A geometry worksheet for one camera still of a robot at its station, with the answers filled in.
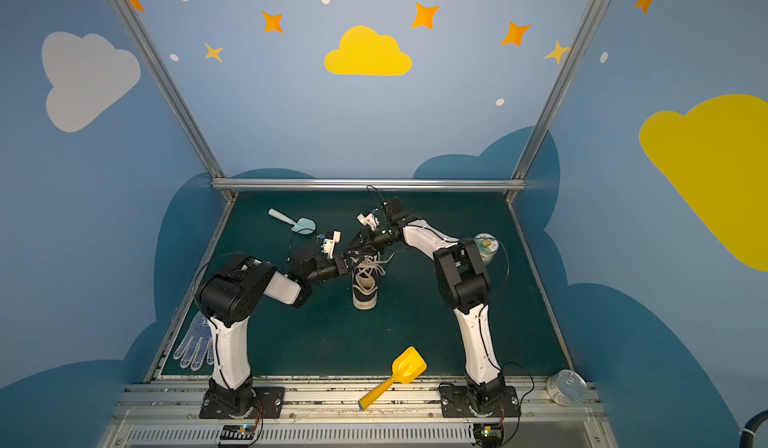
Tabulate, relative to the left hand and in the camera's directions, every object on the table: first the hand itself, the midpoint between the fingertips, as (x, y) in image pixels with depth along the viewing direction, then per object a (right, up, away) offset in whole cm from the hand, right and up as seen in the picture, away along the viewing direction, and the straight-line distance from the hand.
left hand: (364, 255), depth 92 cm
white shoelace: (+1, -4, +2) cm, 4 cm away
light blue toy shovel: (-24, +9, +19) cm, 32 cm away
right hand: (-4, +3, 0) cm, 5 cm away
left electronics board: (-30, -42, -19) cm, 55 cm away
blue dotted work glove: (-47, -24, -8) cm, 53 cm away
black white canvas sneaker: (+1, -13, -4) cm, 14 cm away
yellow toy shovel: (+12, -30, -12) cm, 34 cm away
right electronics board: (+33, -43, -19) cm, 57 cm away
